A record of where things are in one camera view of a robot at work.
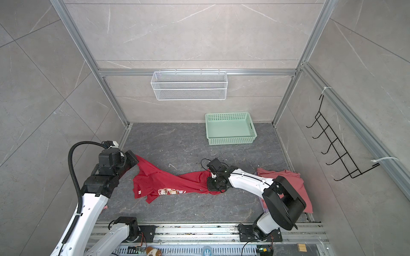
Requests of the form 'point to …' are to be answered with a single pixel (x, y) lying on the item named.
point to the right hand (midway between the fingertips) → (209, 185)
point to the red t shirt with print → (149, 183)
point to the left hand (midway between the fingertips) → (133, 150)
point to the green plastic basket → (223, 128)
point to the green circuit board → (265, 250)
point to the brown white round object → (150, 251)
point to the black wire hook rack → (344, 156)
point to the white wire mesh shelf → (189, 85)
